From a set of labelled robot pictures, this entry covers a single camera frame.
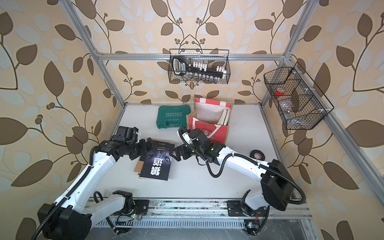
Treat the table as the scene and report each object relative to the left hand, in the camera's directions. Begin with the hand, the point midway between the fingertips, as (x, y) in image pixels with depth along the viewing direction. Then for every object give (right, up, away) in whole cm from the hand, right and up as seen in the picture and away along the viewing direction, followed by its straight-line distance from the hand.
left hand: (148, 146), depth 78 cm
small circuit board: (+52, -37, -8) cm, 64 cm away
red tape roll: (+71, +30, +2) cm, 77 cm away
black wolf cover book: (+4, -9, +1) cm, 10 cm away
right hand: (+15, -2, -1) cm, 15 cm away
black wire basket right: (+78, +23, -4) cm, 81 cm away
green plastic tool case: (+6, +17, +29) cm, 34 cm away
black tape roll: (+63, -7, +13) cm, 65 cm away
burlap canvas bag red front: (+36, +16, +24) cm, 46 cm away
